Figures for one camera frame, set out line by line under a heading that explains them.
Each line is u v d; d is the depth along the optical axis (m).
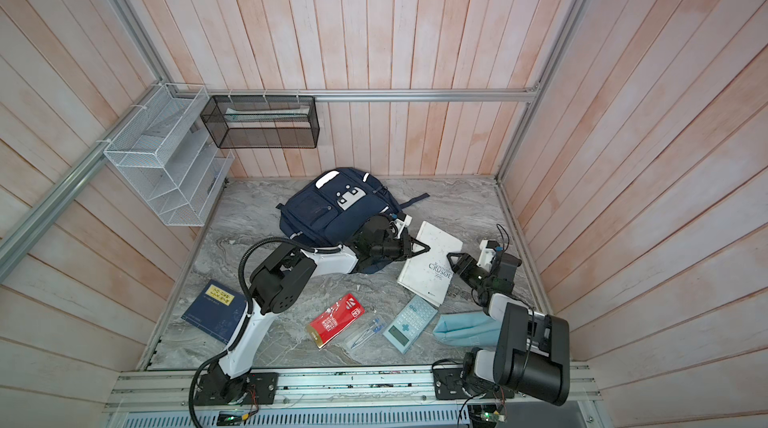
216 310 0.86
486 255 0.83
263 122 1.04
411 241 0.86
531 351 0.46
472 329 0.78
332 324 0.84
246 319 0.59
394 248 0.84
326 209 1.04
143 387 0.75
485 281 0.71
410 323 0.83
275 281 0.58
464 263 0.81
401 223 0.89
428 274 0.86
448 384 0.73
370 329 0.82
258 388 0.73
